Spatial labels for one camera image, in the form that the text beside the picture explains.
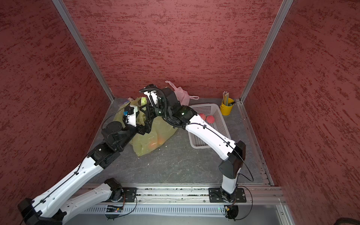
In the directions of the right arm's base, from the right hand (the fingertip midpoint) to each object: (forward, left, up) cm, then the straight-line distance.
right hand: (140, 112), depth 66 cm
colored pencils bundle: (+31, -53, -22) cm, 65 cm away
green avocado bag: (+23, +30, -33) cm, 50 cm away
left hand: (0, -1, -4) cm, 4 cm away
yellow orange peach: (0, -6, -28) cm, 29 cm away
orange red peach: (-7, -3, -22) cm, 23 cm away
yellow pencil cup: (+26, -54, -31) cm, 67 cm away
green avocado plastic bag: (-1, -7, -17) cm, 18 cm away
